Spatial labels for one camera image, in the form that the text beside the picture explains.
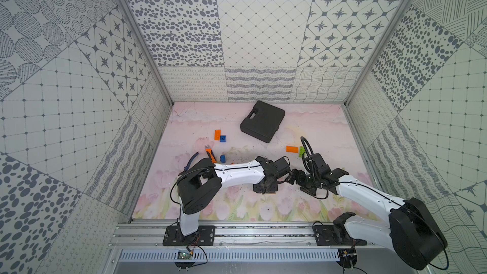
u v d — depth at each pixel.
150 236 0.76
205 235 0.73
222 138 1.04
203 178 0.51
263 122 1.06
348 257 0.73
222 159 0.96
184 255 0.72
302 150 1.00
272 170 0.68
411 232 0.41
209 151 0.98
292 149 0.99
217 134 1.06
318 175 0.67
